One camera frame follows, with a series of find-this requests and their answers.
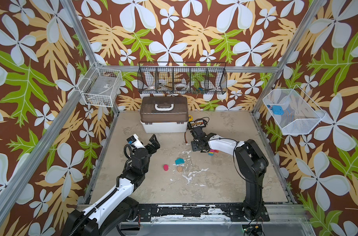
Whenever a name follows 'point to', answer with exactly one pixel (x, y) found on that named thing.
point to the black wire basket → (182, 78)
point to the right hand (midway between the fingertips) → (195, 145)
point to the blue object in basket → (277, 110)
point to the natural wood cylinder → (179, 169)
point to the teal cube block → (211, 154)
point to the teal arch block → (179, 161)
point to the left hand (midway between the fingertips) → (148, 136)
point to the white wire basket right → (294, 113)
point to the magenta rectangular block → (212, 150)
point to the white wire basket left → (100, 87)
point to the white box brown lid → (164, 114)
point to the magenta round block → (165, 167)
